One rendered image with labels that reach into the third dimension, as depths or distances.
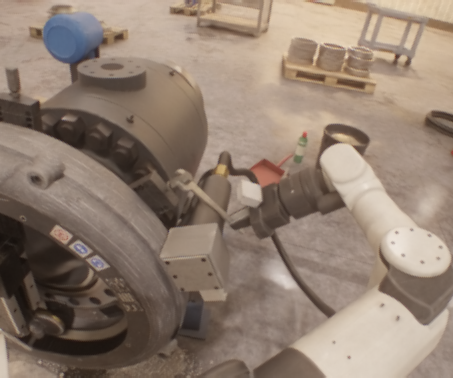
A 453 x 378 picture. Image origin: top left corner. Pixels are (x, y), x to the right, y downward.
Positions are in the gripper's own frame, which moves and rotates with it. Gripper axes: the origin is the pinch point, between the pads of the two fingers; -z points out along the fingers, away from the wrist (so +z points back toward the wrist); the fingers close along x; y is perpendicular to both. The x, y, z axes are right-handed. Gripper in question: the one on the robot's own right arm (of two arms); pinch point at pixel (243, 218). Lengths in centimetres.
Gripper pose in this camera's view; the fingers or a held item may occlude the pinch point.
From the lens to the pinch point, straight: 71.0
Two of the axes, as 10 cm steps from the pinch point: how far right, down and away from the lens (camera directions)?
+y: 5.6, 5.4, 6.2
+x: 0.1, 7.5, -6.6
